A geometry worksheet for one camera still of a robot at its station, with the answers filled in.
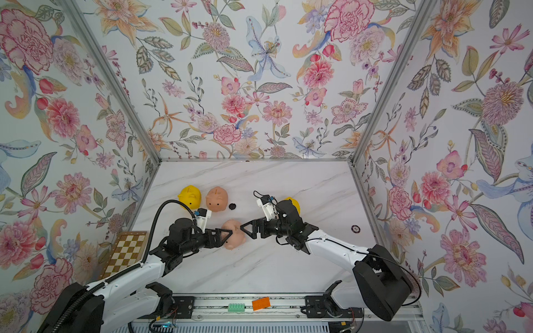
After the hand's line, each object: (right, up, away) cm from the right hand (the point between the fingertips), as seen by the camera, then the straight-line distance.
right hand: (248, 223), depth 80 cm
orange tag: (+5, -28, -5) cm, 29 cm away
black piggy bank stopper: (-10, +4, +21) cm, 24 cm away
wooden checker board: (-50, -12, +6) cm, 52 cm away
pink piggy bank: (-15, +8, +15) cm, 23 cm away
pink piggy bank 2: (-5, -6, +2) cm, 8 cm away
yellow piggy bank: (-28, +9, +15) cm, 33 cm away
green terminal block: (-4, -28, -6) cm, 29 cm away
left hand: (-8, -4, +2) cm, 9 cm away
